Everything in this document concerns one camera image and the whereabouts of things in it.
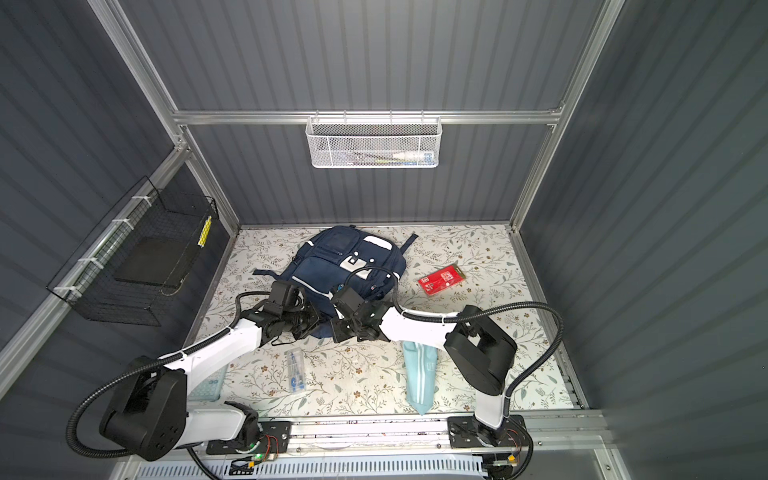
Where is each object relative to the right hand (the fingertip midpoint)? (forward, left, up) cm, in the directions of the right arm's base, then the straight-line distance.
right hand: (334, 330), depth 85 cm
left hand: (+4, +2, 0) cm, 5 cm away
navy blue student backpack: (+25, 0, +2) cm, 25 cm away
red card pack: (+23, -34, -8) cm, 41 cm away
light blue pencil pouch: (-9, -24, -3) cm, 26 cm away
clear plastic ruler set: (-8, +11, -6) cm, 15 cm away
